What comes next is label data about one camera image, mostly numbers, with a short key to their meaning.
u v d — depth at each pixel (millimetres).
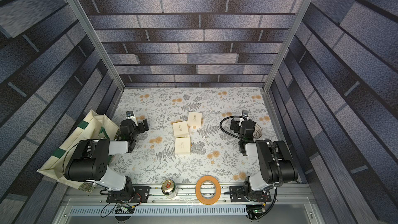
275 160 422
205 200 710
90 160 453
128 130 729
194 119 975
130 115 824
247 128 723
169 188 668
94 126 793
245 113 807
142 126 875
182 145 874
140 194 736
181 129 947
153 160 852
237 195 726
